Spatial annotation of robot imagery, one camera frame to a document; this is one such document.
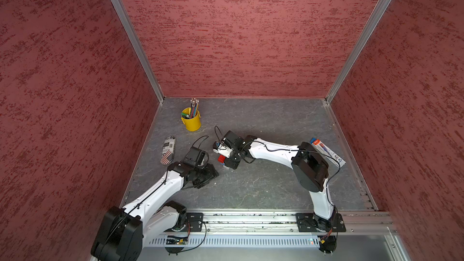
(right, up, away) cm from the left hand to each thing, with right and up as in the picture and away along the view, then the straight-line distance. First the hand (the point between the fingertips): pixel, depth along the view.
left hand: (214, 180), depth 82 cm
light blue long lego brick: (+2, +18, -3) cm, 18 cm away
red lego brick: (+4, +11, -3) cm, 12 cm away
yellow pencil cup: (-15, +25, +18) cm, 35 cm away
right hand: (+7, +6, +7) cm, 12 cm away
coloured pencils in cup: (-13, +36, +14) cm, 41 cm away
